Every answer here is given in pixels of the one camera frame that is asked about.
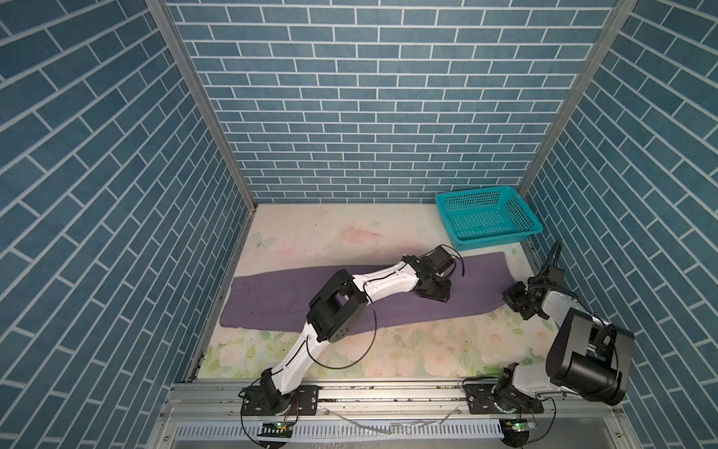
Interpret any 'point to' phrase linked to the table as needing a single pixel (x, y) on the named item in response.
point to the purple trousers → (280, 297)
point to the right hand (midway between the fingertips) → (508, 296)
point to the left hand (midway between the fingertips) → (452, 300)
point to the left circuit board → (277, 429)
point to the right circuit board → (521, 425)
